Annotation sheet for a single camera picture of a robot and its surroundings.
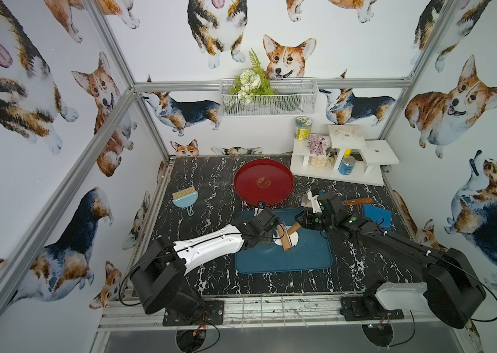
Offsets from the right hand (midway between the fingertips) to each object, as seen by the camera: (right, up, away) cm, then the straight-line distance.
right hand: (301, 211), depth 84 cm
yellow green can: (+4, +37, +19) cm, 42 cm away
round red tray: (-13, +11, +26) cm, 31 cm away
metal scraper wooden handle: (+26, +3, +11) cm, 29 cm away
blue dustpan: (+38, -5, +14) cm, 41 cm away
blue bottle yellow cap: (+26, +20, +23) cm, 40 cm away
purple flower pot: (+10, +27, +12) cm, 31 cm away
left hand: (-14, -6, +2) cm, 16 cm away
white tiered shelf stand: (+22, +31, +14) cm, 40 cm away
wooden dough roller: (-6, -10, +3) cm, 12 cm away
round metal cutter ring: (-8, -9, +7) cm, 14 cm away
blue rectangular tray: (+5, -16, +4) cm, 17 cm away
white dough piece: (-2, -11, +5) cm, 13 cm away
